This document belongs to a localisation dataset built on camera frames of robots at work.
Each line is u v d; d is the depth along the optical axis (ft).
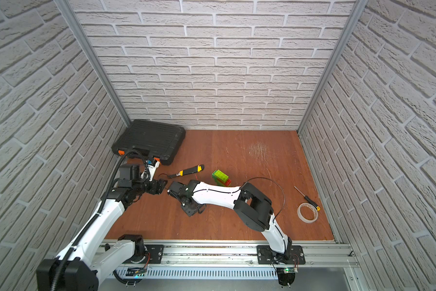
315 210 2.79
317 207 2.80
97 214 1.59
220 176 2.69
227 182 2.67
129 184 2.01
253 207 1.62
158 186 2.39
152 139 3.52
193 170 3.29
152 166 2.36
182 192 2.15
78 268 1.29
